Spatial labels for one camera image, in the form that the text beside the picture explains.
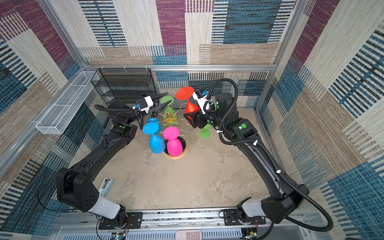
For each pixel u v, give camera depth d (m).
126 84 1.20
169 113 0.75
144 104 0.51
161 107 0.60
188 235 0.69
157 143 0.77
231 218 0.73
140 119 0.59
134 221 0.73
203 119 0.58
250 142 0.44
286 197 0.38
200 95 0.53
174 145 0.74
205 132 1.05
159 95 0.61
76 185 0.41
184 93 0.57
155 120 0.84
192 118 0.56
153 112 0.60
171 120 0.78
